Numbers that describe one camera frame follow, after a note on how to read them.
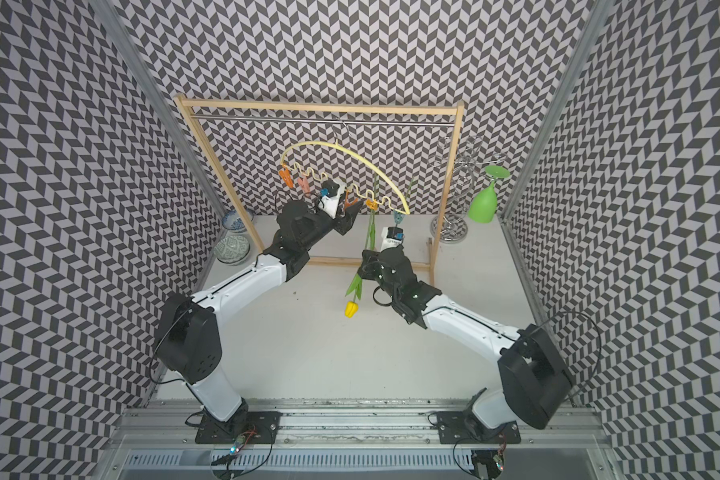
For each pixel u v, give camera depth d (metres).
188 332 0.48
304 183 0.82
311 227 0.67
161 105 0.87
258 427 0.72
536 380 0.42
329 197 0.66
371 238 0.89
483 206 0.89
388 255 0.62
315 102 0.62
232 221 1.16
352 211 0.72
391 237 0.71
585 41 0.71
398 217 0.76
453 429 0.74
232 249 1.05
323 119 0.64
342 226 0.71
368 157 0.72
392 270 0.59
